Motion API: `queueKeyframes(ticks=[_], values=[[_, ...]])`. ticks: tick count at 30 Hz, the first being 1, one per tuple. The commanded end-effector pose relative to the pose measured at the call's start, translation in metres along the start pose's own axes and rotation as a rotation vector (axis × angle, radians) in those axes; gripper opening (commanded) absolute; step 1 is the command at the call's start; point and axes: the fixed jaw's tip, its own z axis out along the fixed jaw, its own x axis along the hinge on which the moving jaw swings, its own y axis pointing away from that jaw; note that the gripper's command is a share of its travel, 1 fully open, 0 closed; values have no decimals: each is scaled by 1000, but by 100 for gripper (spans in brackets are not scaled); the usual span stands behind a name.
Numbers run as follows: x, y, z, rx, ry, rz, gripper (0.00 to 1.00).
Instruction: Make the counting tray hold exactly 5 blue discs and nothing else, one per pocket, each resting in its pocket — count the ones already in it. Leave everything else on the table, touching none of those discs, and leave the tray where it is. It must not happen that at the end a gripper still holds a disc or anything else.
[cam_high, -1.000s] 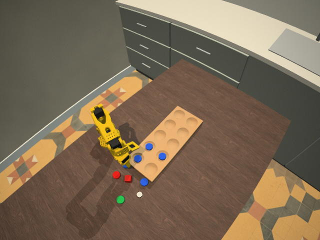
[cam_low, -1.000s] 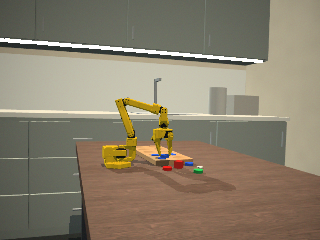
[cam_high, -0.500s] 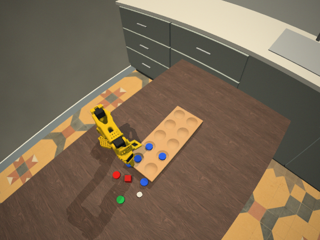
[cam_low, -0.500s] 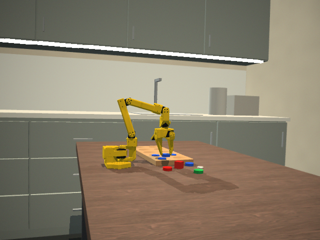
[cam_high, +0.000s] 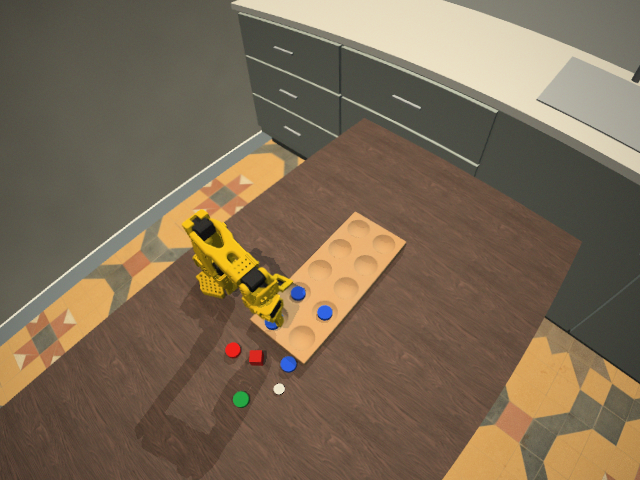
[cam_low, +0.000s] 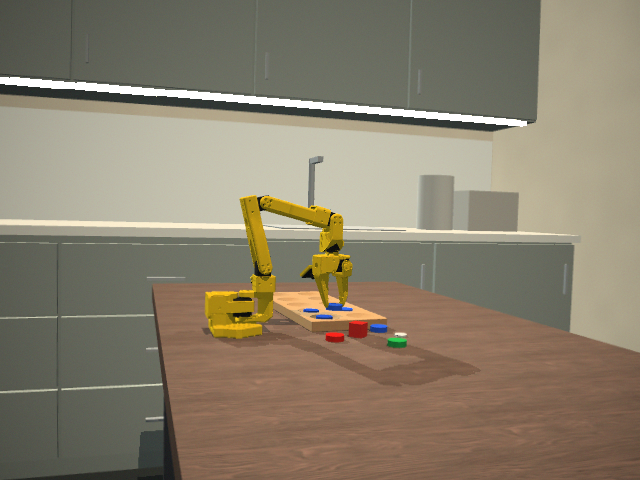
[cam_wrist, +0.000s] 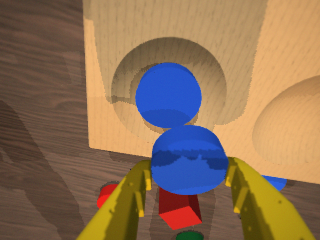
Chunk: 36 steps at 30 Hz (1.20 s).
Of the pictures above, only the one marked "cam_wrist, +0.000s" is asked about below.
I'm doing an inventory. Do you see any red disc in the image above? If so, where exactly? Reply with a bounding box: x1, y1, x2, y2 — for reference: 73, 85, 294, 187
97, 184, 118, 209

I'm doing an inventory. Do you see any tan wooden tray with round pockets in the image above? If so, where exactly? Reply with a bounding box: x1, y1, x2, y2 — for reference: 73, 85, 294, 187
83, 0, 320, 184

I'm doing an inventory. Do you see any red cube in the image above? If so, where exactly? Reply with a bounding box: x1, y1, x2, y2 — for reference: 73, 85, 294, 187
159, 186, 202, 230

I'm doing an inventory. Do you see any green disc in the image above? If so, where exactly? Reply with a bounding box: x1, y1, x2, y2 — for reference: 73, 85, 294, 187
176, 232, 204, 240

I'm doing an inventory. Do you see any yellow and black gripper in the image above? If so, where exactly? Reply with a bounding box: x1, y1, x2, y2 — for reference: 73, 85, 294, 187
76, 156, 316, 240

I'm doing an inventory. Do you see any blue disc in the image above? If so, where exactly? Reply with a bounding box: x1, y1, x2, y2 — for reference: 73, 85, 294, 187
135, 62, 202, 128
151, 125, 229, 195
262, 175, 287, 191

